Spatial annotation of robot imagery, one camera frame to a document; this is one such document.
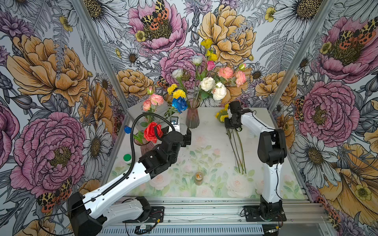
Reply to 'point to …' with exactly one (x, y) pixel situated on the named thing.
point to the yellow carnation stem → (184, 90)
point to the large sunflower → (222, 114)
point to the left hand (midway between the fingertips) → (177, 131)
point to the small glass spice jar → (199, 177)
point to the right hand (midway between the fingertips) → (228, 127)
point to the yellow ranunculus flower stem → (241, 149)
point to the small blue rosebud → (127, 129)
